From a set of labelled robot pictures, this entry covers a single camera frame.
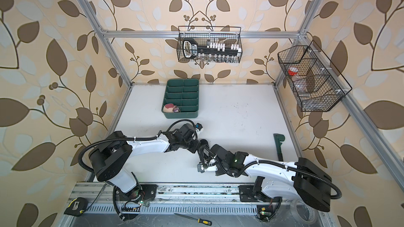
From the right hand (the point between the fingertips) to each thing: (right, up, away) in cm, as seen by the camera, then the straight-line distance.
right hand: (212, 161), depth 82 cm
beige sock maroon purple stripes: (-25, +27, +14) cm, 40 cm away
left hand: (-6, +8, +6) cm, 11 cm away
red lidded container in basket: (+42, +47, -1) cm, 63 cm away
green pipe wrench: (+39, +10, +10) cm, 42 cm away
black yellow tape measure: (-61, -15, -13) cm, 64 cm away
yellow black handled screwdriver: (-2, -20, -15) cm, 25 cm away
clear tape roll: (+43, -16, -15) cm, 48 cm away
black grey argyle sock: (-4, +9, +5) cm, 11 cm away
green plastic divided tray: (-19, +37, +26) cm, 49 cm away
